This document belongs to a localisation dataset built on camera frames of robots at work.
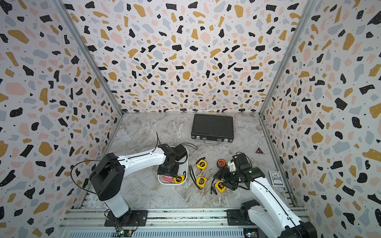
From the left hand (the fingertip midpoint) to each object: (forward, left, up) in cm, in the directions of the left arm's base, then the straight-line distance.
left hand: (173, 174), depth 85 cm
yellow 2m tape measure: (-6, -27, -2) cm, 28 cm away
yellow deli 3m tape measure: (+7, -17, -2) cm, 18 cm away
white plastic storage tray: (+4, -5, -2) cm, 7 cm away
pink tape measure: (-2, +4, -2) cm, 5 cm away
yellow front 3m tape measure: (-2, -4, -1) cm, 4 cm away
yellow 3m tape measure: (-4, -16, -1) cm, 17 cm away
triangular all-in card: (+17, -56, -4) cm, 58 cm away
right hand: (-5, -25, +4) cm, 25 cm away
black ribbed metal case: (+33, -25, 0) cm, 42 cm away
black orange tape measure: (+7, -28, 0) cm, 29 cm away
